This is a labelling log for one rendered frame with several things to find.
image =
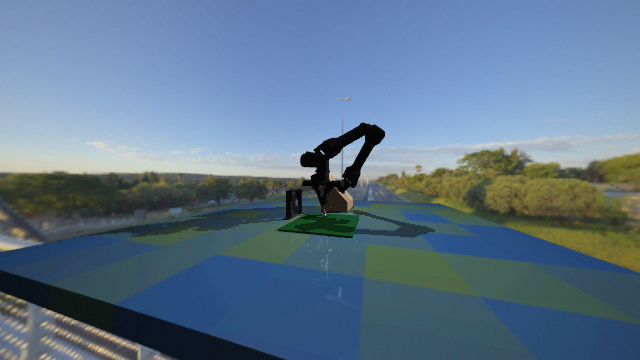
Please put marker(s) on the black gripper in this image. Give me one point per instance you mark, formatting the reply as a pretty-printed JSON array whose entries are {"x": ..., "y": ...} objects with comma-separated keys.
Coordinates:
[{"x": 329, "y": 185}]

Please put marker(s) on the black computer fan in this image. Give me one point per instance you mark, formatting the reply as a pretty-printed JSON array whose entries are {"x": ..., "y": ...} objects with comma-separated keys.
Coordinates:
[{"x": 293, "y": 202}]

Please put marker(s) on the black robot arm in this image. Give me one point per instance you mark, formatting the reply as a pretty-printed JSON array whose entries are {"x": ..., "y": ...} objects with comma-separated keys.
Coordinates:
[{"x": 333, "y": 146}]

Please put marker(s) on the green circuit board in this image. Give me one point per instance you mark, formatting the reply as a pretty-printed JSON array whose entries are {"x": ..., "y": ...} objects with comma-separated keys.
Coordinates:
[{"x": 327, "y": 224}]

